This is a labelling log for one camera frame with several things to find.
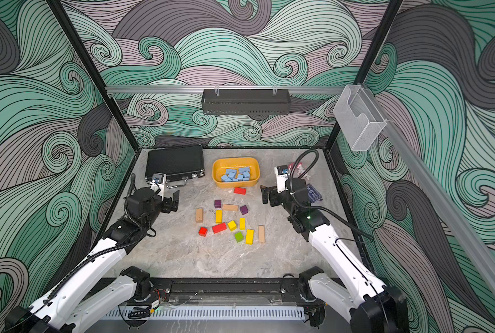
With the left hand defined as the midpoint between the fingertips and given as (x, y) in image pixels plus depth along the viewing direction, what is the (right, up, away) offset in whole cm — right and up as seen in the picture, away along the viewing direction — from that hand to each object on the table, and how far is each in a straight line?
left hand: (164, 187), depth 78 cm
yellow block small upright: (+30, -17, +12) cm, 37 cm away
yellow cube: (+26, -18, +10) cm, 33 cm away
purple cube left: (+18, -10, +17) cm, 27 cm away
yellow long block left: (+19, -15, +15) cm, 29 cm away
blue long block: (+31, +6, +32) cm, 45 cm away
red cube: (+13, -20, +10) cm, 26 cm away
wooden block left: (+10, -14, +14) cm, 23 cm away
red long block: (+20, -19, +11) cm, 30 cm away
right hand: (+41, +1, +1) cm, 41 cm away
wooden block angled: (+24, -12, +18) cm, 32 cm away
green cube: (+28, -22, +8) cm, 37 cm away
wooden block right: (+38, -21, +10) cm, 45 cm away
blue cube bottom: (+29, +2, +26) cm, 39 cm away
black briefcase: (-1, +9, +31) cm, 33 cm away
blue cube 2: (+24, +6, +30) cm, 38 cm away
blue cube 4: (+32, +1, +26) cm, 41 cm away
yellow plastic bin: (+18, +8, +29) cm, 35 cm away
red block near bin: (+29, -4, +23) cm, 37 cm away
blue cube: (+21, +2, +26) cm, 34 cm away
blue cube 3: (+32, +4, +26) cm, 42 cm away
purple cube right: (+31, -12, +16) cm, 37 cm away
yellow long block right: (+33, -22, +8) cm, 41 cm away
